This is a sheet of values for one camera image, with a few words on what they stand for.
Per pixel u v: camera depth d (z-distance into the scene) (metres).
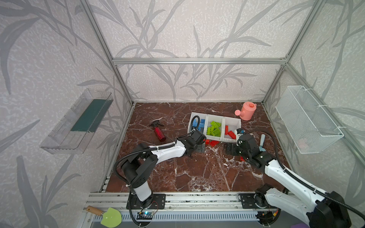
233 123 1.01
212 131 0.99
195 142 0.69
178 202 0.75
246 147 0.63
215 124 1.04
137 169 0.45
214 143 0.96
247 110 1.02
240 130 0.74
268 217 0.72
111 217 0.69
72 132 0.65
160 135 0.97
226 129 0.99
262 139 0.96
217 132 0.96
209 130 0.99
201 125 1.01
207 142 0.95
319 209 0.39
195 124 1.02
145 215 0.72
